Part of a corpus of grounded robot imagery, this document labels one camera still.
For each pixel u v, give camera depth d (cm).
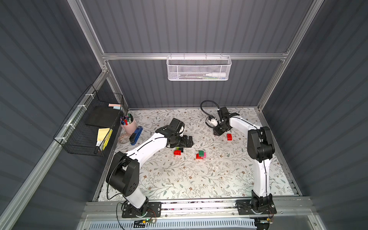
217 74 90
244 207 74
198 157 92
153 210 74
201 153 89
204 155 91
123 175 44
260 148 58
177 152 94
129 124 97
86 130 73
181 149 94
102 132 72
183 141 76
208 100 89
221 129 89
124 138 102
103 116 78
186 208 75
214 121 95
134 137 100
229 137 102
